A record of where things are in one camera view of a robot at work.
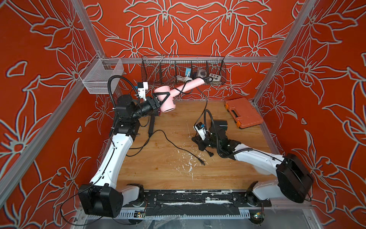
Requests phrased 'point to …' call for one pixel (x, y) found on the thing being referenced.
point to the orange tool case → (243, 113)
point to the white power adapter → (202, 73)
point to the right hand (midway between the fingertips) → (189, 139)
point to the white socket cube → (216, 78)
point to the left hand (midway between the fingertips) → (167, 96)
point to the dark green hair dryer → (220, 127)
